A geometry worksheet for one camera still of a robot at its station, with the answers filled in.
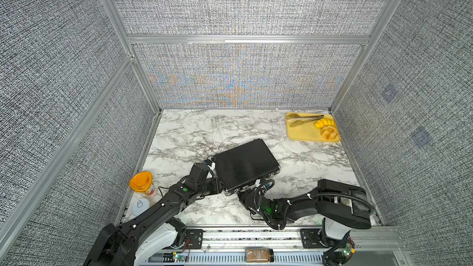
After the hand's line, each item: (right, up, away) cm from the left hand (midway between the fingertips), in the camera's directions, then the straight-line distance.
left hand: (226, 184), depth 82 cm
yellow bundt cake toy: (+56, +23, +21) cm, 64 cm away
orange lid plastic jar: (-36, +2, -3) cm, 37 cm away
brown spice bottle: (+13, -21, -15) cm, 29 cm away
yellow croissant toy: (+57, +29, +27) cm, 69 cm away
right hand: (+3, -4, +1) cm, 5 cm away
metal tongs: (+45, +31, +32) cm, 63 cm away
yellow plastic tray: (+51, +26, +29) cm, 64 cm away
